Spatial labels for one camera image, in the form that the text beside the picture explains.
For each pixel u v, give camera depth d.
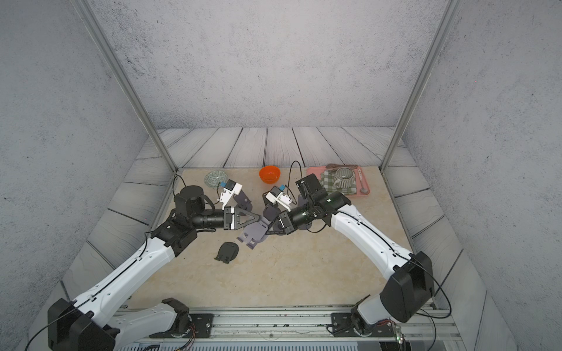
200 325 0.73
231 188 0.64
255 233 0.65
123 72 0.85
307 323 0.75
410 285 0.40
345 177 1.05
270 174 1.15
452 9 0.70
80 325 0.37
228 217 0.60
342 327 0.73
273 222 0.66
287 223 0.60
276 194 0.65
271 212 0.93
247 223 0.64
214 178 1.15
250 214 0.65
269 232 0.66
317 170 1.20
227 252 0.91
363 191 1.11
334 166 1.24
